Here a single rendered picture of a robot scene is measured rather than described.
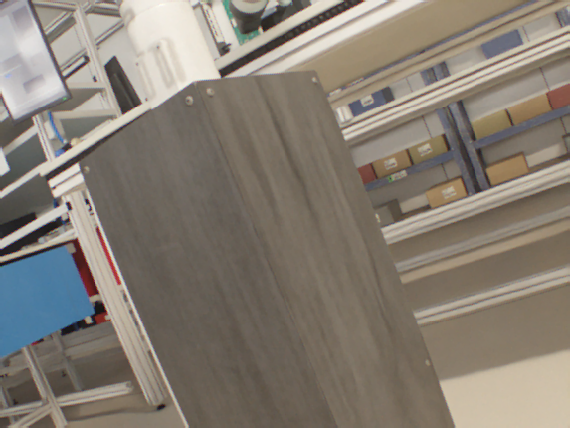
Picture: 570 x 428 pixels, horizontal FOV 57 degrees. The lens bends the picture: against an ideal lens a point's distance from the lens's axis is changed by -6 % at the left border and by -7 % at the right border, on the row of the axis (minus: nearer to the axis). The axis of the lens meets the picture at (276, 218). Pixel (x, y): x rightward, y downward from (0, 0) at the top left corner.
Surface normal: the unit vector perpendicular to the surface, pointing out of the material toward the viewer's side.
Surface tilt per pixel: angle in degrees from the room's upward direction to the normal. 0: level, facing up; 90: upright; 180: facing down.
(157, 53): 90
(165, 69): 90
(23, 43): 101
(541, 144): 90
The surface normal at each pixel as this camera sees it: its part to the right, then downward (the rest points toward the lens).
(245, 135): 0.73, -0.28
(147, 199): -0.57, 0.26
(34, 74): 0.04, 0.22
